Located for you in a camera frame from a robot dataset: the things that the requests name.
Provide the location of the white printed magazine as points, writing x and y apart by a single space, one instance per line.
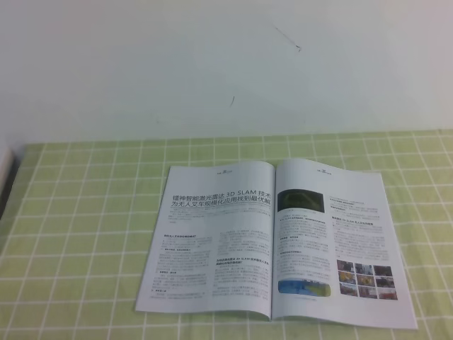
300 239

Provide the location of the green checkered tablecloth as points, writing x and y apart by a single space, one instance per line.
78 222

